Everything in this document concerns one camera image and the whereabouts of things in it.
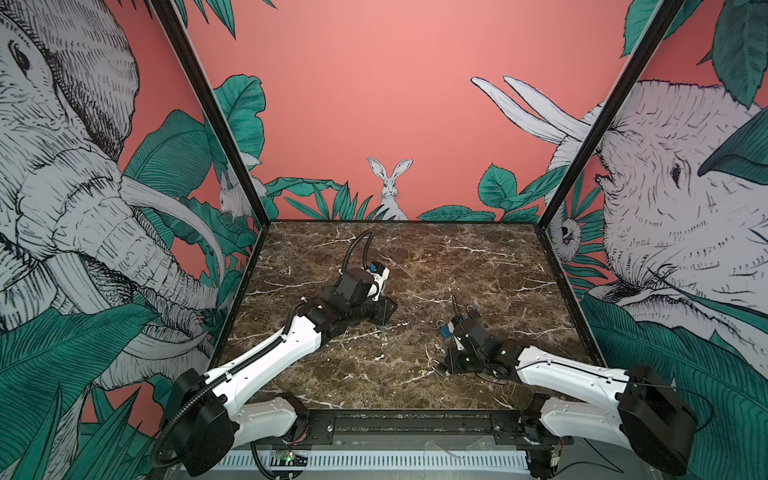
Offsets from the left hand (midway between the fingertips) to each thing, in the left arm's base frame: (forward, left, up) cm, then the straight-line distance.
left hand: (395, 301), depth 77 cm
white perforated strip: (-33, -1, -18) cm, 38 cm away
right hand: (-10, -13, -16) cm, 23 cm away
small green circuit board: (-31, +26, -18) cm, 45 cm away
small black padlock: (-12, -13, -18) cm, 25 cm away
